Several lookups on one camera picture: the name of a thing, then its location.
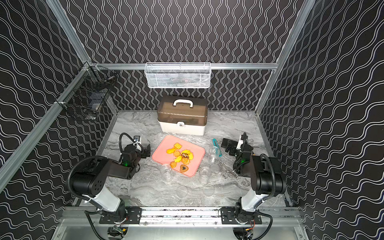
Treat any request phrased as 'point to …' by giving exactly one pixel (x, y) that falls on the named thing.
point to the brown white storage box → (182, 114)
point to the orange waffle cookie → (177, 146)
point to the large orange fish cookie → (191, 156)
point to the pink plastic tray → (198, 153)
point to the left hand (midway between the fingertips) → (140, 142)
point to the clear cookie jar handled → (214, 154)
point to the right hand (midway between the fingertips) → (236, 143)
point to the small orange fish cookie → (170, 151)
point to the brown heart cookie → (183, 168)
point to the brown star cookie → (185, 155)
